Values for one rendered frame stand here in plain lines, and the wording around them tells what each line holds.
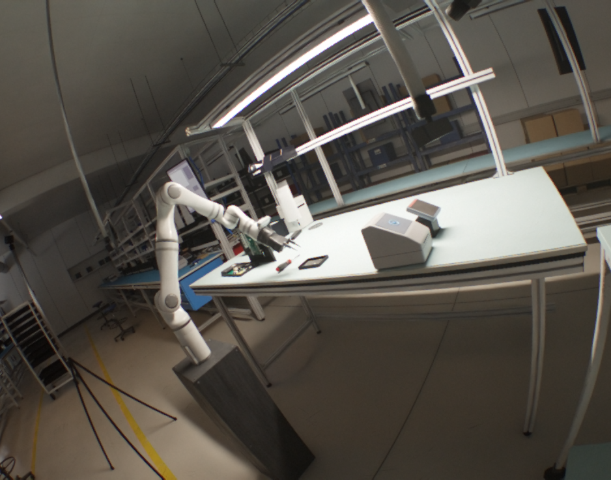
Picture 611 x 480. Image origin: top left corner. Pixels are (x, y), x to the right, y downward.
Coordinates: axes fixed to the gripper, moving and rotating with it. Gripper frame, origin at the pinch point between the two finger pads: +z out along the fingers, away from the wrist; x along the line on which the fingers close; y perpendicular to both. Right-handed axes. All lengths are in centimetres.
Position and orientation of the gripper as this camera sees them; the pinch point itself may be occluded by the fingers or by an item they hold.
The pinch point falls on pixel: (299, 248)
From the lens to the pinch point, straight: 121.5
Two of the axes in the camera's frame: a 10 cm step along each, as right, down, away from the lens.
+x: -3.9, 3.7, -8.4
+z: 8.7, 4.6, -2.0
